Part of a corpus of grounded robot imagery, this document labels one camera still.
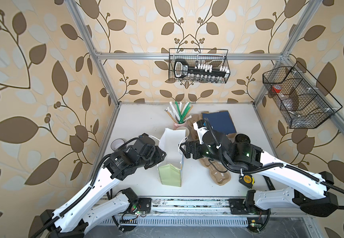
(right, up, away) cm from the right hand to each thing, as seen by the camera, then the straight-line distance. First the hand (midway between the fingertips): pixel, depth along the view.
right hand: (186, 146), depth 63 cm
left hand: (-8, -5, +5) cm, 11 cm away
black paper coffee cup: (+35, 0, +25) cm, 43 cm away
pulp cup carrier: (+11, -8, -9) cm, 16 cm away
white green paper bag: (-7, -10, +1) cm, 12 cm away
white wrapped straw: (-5, +16, +33) cm, 38 cm away
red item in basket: (+56, +30, +26) cm, 68 cm away
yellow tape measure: (+34, -22, +18) cm, 44 cm away
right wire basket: (+59, +20, +10) cm, 63 cm away
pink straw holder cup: (-5, +7, +33) cm, 34 cm away
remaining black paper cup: (+1, +6, +10) cm, 11 cm away
